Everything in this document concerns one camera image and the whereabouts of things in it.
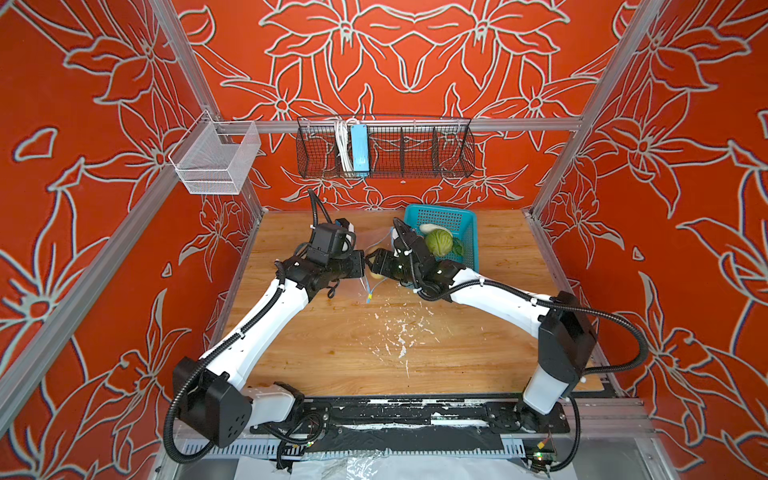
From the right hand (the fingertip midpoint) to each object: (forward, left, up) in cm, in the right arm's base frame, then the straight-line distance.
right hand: (366, 260), depth 80 cm
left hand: (-1, +1, +2) cm, 3 cm away
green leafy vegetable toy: (+18, -31, -17) cm, 40 cm away
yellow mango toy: (-6, -3, +2) cm, 7 cm away
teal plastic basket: (+27, -34, -15) cm, 46 cm away
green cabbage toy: (+16, -24, -13) cm, 32 cm away
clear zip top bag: (-6, -1, -2) cm, 7 cm away
